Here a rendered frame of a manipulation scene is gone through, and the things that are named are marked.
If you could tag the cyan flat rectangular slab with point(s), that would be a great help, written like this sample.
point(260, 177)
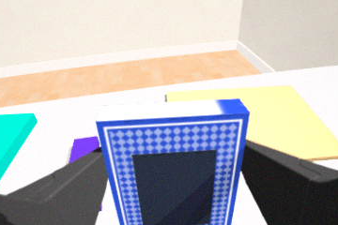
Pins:
point(14, 130)

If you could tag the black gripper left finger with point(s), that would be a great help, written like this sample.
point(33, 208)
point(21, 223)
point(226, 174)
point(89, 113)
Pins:
point(71, 195)

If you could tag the purple stepped block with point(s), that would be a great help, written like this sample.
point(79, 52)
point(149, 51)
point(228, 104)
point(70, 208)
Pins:
point(82, 146)

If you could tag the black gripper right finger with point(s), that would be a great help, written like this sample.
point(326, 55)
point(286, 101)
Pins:
point(289, 190)

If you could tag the pale yellow flat mat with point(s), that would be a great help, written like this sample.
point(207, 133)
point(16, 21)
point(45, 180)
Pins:
point(279, 118)

